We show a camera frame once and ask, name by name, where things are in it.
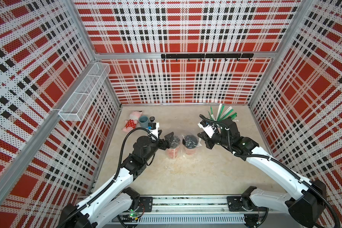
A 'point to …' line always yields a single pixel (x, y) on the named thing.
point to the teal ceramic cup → (143, 120)
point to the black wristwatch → (152, 118)
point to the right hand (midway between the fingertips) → (201, 134)
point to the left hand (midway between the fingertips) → (169, 132)
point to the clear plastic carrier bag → (184, 155)
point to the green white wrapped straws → (222, 114)
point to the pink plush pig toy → (131, 124)
